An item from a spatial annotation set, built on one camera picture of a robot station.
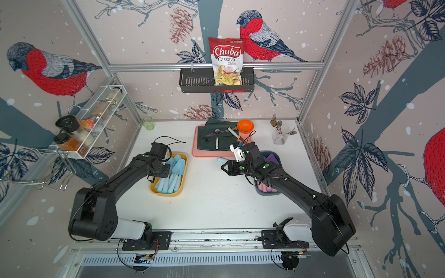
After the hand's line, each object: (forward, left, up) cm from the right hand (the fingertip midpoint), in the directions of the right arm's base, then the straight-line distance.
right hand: (225, 166), depth 80 cm
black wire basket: (+44, +16, +19) cm, 50 cm away
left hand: (+3, +32, -8) cm, 33 cm away
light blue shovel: (-6, +28, -11) cm, 30 cm away
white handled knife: (+34, -3, -14) cm, 37 cm away
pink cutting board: (+29, -11, -15) cm, 35 cm away
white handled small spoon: (+35, +8, -15) cm, 39 cm away
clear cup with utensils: (+27, -32, -10) cm, 43 cm away
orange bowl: (+38, -12, -13) cm, 42 cm away
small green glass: (+38, +55, -10) cm, 67 cm away
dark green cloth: (+37, +8, -14) cm, 40 cm away
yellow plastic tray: (+12, +25, -11) cm, 30 cm away
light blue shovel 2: (+12, +3, -14) cm, 19 cm away
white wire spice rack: (+8, +55, +22) cm, 60 cm away
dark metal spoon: (+29, +13, -15) cm, 36 cm away
